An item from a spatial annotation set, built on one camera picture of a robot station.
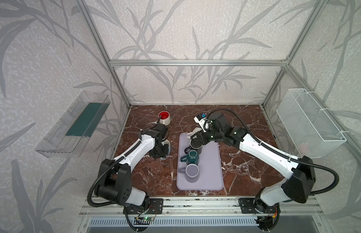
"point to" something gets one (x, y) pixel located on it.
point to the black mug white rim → (198, 149)
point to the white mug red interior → (165, 117)
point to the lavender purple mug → (191, 171)
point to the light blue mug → (166, 141)
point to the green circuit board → (148, 218)
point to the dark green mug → (192, 157)
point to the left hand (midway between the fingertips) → (165, 151)
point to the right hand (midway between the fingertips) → (194, 131)
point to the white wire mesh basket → (314, 134)
